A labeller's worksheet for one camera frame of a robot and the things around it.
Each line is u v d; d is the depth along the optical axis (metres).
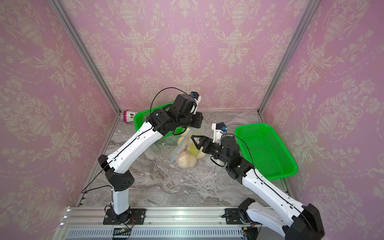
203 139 0.62
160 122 0.47
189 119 0.58
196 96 0.60
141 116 1.07
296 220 0.39
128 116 1.09
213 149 0.64
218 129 0.65
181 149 0.83
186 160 0.83
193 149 0.85
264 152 0.97
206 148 0.62
